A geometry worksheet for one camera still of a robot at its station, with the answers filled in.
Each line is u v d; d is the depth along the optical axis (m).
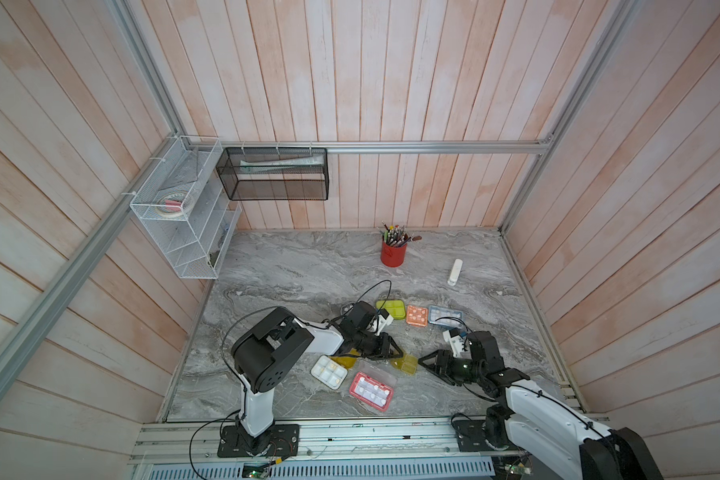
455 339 0.82
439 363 0.76
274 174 1.06
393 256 1.04
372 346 0.80
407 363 0.86
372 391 0.81
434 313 0.96
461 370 0.74
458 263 1.07
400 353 0.85
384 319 0.86
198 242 0.78
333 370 0.84
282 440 0.73
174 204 0.73
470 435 0.73
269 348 0.51
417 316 0.95
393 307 0.98
